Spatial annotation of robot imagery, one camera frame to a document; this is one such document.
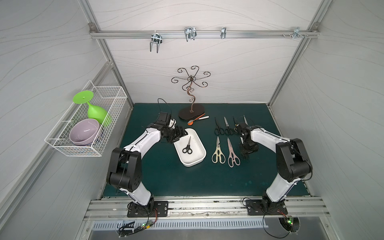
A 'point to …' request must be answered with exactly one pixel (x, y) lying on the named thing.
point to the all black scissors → (218, 130)
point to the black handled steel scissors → (228, 130)
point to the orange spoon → (190, 122)
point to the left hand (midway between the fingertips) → (184, 135)
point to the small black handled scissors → (188, 149)
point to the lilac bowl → (83, 132)
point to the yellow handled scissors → (236, 128)
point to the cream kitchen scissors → (218, 153)
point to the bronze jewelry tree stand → (193, 112)
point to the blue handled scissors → (246, 122)
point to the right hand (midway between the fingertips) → (250, 149)
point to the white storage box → (199, 150)
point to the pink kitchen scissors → (232, 158)
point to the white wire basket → (111, 98)
